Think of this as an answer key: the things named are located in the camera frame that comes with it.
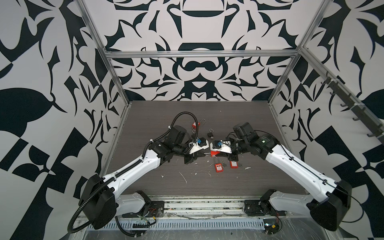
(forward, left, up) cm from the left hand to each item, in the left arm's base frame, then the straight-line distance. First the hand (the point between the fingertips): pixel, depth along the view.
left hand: (205, 150), depth 73 cm
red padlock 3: (-1, -9, -18) cm, 20 cm away
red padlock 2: (+29, +4, -17) cm, 34 cm away
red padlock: (-2, -4, +1) cm, 4 cm away
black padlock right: (+21, -7, -19) cm, 29 cm away
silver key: (0, -12, -20) cm, 23 cm away
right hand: (0, -6, +1) cm, 6 cm away
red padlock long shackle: (-1, -18, -18) cm, 25 cm away
